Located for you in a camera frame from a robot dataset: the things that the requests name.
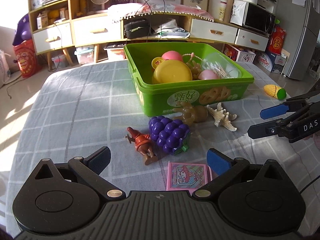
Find clear cotton swab jar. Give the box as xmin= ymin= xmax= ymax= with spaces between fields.
xmin=201 ymin=53 xmax=242 ymax=79

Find purple plush toy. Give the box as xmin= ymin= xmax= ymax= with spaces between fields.
xmin=12 ymin=14 xmax=31 ymax=46

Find beige starfish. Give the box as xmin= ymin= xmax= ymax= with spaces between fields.
xmin=206 ymin=102 xmax=238 ymax=132

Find purple toy grapes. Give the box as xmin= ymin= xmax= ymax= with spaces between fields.
xmin=149 ymin=116 xmax=190 ymax=155

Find translucent tan hand toy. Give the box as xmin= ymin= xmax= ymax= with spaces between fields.
xmin=173 ymin=102 xmax=208 ymax=126

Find black microwave oven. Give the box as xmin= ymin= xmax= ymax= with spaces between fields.
xmin=230 ymin=0 xmax=276 ymax=35

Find grey refrigerator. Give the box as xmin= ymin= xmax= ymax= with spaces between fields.
xmin=277 ymin=0 xmax=319 ymax=80

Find green plastic storage bin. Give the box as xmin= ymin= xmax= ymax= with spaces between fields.
xmin=124 ymin=42 xmax=254 ymax=116

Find grey checked tablecloth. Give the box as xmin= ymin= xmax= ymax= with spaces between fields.
xmin=6 ymin=61 xmax=319 ymax=236

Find clear plastic storage box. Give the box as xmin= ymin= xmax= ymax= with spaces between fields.
xmin=74 ymin=45 xmax=94 ymax=65

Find brown toy figurine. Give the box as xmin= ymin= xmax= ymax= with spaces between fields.
xmin=126 ymin=127 xmax=158 ymax=165

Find pink plastic ball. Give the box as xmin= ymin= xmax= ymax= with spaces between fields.
xmin=198 ymin=69 xmax=219 ymax=80

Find red white carton box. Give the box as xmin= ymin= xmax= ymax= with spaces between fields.
xmin=222 ymin=43 xmax=255 ymax=63

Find pink card box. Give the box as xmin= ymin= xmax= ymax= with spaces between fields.
xmin=166 ymin=162 xmax=214 ymax=195

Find wooden tv cabinet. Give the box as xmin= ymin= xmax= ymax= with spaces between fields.
xmin=28 ymin=0 xmax=268 ymax=62

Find toy corn cob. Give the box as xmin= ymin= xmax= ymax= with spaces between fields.
xmin=263 ymin=84 xmax=287 ymax=100

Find yellow toy pot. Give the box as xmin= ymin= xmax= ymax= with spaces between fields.
xmin=151 ymin=57 xmax=193 ymax=84

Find white shopping bag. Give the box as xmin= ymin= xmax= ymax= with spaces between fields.
xmin=0 ymin=50 xmax=11 ymax=87

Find black bag on shelf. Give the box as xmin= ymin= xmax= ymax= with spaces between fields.
xmin=124 ymin=18 xmax=151 ymax=40

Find red printed bag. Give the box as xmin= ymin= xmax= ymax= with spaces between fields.
xmin=14 ymin=39 xmax=41 ymax=79

